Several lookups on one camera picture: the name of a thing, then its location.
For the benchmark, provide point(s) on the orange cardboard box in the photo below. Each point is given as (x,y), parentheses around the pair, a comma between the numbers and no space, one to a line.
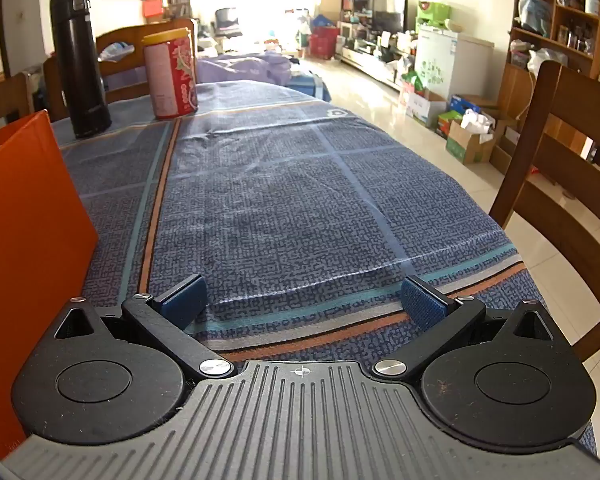
(25,260)

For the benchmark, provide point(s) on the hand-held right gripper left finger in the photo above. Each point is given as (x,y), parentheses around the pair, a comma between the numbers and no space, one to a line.
(185,302)

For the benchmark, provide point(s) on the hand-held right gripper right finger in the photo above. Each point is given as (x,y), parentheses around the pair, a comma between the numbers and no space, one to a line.
(422,305)

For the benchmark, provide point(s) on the blue box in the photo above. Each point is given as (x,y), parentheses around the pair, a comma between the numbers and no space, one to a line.
(467,105)

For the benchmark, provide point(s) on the arched wooden chair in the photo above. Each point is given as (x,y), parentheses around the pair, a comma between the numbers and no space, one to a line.
(125,35)

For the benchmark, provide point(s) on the red paper decoration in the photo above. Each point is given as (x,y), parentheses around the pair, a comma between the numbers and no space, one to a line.
(153,10)

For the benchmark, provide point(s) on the blue plastic bag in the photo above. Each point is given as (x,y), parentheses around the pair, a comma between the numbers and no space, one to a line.
(535,12)

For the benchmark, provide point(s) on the blue patterned tablecloth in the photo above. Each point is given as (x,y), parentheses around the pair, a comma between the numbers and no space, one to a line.
(280,200)

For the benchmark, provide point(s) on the black office chair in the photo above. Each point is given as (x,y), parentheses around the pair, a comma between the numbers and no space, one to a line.
(226,22)

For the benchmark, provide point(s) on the black television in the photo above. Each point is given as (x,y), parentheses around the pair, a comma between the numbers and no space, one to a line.
(390,20)

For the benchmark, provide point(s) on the white and green carton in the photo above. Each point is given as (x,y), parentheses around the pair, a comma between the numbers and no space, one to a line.
(422,107)

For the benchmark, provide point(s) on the wooden shelf unit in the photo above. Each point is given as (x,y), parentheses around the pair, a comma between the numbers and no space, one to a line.
(554,10)

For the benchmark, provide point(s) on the red canister with yellow lid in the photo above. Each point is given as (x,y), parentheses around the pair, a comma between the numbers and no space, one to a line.
(172,80)

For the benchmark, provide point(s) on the green boxes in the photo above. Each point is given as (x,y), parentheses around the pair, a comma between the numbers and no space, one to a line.
(432,12)

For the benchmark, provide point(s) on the open cardboard box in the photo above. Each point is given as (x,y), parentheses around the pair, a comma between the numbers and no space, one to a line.
(462,147)

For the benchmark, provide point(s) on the red plastic basket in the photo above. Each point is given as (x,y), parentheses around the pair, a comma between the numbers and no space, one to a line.
(325,42)

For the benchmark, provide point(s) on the blue striped blanket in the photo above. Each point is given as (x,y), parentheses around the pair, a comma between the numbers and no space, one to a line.
(310,85)

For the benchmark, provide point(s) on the white television cabinet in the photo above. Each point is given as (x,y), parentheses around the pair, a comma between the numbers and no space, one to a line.
(365,57)

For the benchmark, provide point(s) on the purple bedding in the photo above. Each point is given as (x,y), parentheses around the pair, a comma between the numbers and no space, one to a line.
(245,67)

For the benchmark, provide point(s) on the white chest freezer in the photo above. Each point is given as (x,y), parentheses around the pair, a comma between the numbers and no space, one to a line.
(450,60)

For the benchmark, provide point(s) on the black thermos bottle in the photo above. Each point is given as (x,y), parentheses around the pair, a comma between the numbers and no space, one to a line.
(80,60)

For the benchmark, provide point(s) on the white plastic bag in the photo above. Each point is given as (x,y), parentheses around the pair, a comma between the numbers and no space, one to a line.
(547,62)

